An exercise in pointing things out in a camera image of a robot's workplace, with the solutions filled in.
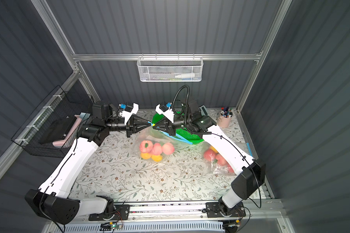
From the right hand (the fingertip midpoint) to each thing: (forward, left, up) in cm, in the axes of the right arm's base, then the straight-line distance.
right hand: (154, 127), depth 64 cm
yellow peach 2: (-1, +3, -29) cm, 29 cm away
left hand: (-1, +1, +2) cm, 3 cm away
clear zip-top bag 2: (-3, -32, -30) cm, 44 cm away
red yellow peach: (+8, -33, -32) cm, 46 cm away
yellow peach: (-1, +8, -25) cm, 26 cm away
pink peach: (-1, +8, -17) cm, 19 cm away
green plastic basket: (-2, -13, 0) cm, 13 cm away
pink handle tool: (-5, +42, -4) cm, 42 cm away
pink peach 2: (+1, -5, -20) cm, 21 cm away
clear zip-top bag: (+5, +1, -16) cm, 17 cm away
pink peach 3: (-2, -36, -29) cm, 47 cm away
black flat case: (+1, +48, -4) cm, 48 cm away
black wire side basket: (+17, +53, -1) cm, 56 cm away
